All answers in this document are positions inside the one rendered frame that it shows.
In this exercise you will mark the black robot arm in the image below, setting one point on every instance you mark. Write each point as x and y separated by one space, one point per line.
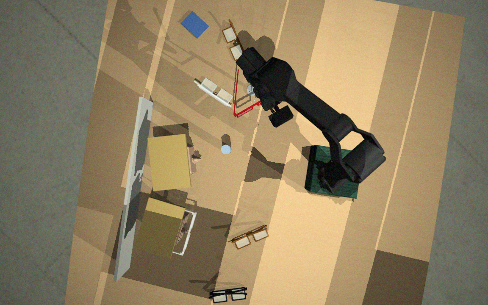
275 79

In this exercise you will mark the orange glasses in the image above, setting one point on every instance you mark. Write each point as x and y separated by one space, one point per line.
243 240

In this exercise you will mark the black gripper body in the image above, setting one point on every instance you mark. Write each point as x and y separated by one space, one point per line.
281 115

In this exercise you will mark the black glasses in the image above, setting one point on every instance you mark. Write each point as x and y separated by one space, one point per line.
221 295

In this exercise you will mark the brown rectangular glasses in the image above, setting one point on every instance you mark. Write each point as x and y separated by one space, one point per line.
230 36

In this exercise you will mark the blue pyramid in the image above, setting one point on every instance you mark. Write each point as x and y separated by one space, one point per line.
195 25

